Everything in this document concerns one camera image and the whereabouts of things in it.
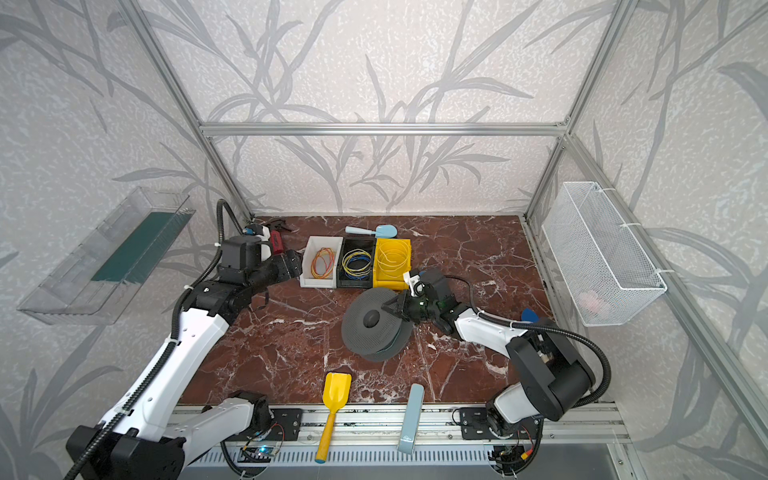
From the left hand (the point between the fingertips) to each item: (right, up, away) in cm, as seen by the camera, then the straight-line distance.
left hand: (294, 250), depth 77 cm
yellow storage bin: (+21, -11, +20) cm, 31 cm away
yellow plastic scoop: (+11, -39, +1) cm, 40 cm away
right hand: (+23, -14, +6) cm, 27 cm away
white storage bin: (-1, -5, +27) cm, 27 cm away
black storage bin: (+14, +1, +31) cm, 34 cm away
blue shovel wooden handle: (+68, -21, +17) cm, 74 cm away
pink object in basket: (+75, -13, -3) cm, 76 cm away
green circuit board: (-8, -50, -5) cm, 51 cm away
